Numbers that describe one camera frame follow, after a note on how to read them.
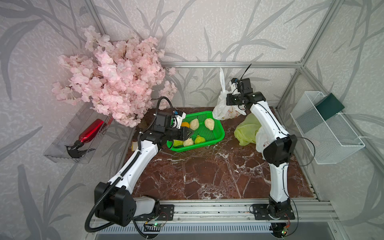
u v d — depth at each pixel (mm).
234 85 790
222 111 916
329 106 730
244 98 645
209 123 1044
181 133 688
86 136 621
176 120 654
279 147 533
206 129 1062
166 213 723
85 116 712
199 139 954
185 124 1021
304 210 754
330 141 619
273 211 651
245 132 988
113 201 389
